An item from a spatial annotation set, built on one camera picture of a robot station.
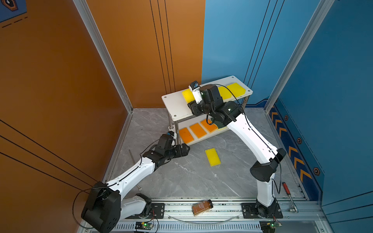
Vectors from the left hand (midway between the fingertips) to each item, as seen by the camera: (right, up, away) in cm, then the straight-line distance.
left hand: (185, 147), depth 84 cm
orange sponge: (+8, +9, +12) cm, 17 cm away
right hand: (+5, +26, -11) cm, 29 cm away
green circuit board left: (-21, -36, -13) cm, 44 cm away
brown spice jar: (+9, -27, -13) cm, 31 cm away
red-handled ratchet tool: (+56, -29, -11) cm, 64 cm away
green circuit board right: (+41, -36, -14) cm, 56 cm away
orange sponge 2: (0, +6, +11) cm, 13 cm away
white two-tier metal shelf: (+2, +11, +16) cm, 19 cm away
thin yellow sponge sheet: (+17, -7, +8) cm, 20 cm away
